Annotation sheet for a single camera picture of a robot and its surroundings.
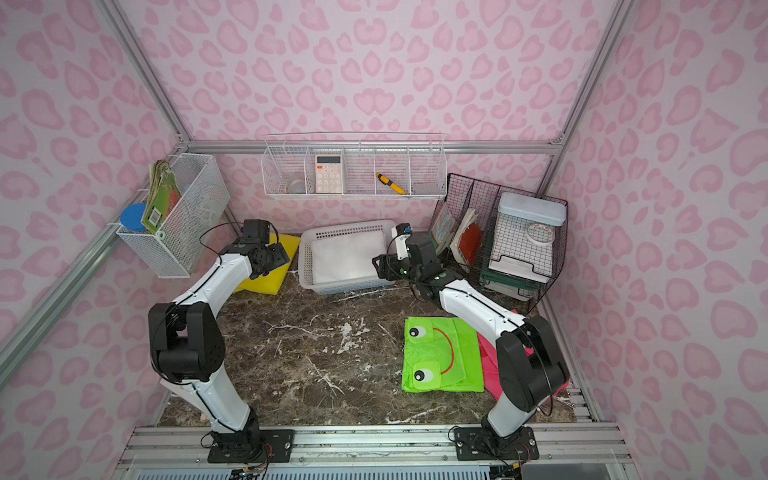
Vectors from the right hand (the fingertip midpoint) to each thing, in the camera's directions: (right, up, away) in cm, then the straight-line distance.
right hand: (380, 258), depth 85 cm
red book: (+29, +6, +18) cm, 35 cm away
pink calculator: (-17, +26, +8) cm, 32 cm away
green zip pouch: (+34, -6, +7) cm, 35 cm away
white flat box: (+38, +2, +2) cm, 38 cm away
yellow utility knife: (+3, +24, +11) cm, 26 cm away
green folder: (+22, +12, +26) cm, 35 cm away
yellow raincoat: (-38, -9, +16) cm, 43 cm away
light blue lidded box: (+50, +16, +12) cm, 54 cm away
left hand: (-34, +1, +10) cm, 36 cm away
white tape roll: (+49, +8, +8) cm, 50 cm away
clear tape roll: (-27, +22, +8) cm, 36 cm away
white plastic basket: (-15, 0, +18) cm, 24 cm away
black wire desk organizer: (+30, +24, +25) cm, 45 cm away
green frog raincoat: (+17, -28, +1) cm, 33 cm away
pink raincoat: (+30, -33, -4) cm, 45 cm away
